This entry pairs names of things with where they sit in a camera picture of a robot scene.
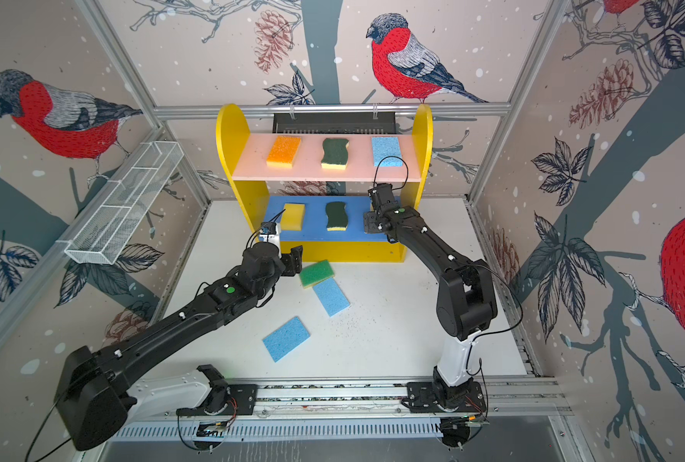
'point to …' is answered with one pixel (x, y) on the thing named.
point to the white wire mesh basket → (120, 205)
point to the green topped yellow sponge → (316, 272)
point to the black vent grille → (334, 123)
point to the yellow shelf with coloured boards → (316, 187)
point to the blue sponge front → (286, 338)
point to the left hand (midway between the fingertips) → (291, 247)
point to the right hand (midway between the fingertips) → (376, 223)
